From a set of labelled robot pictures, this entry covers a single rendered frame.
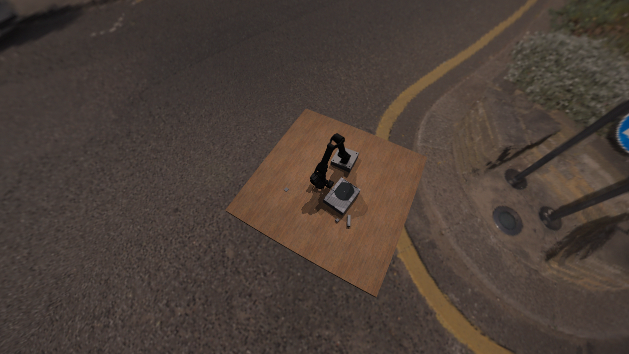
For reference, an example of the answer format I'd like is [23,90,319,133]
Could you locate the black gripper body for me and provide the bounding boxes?
[310,173,334,189]

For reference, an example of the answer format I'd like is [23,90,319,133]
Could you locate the dark grey round disc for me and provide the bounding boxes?
[334,182,355,201]

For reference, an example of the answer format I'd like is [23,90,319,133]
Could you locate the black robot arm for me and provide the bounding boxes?
[310,133,351,189]

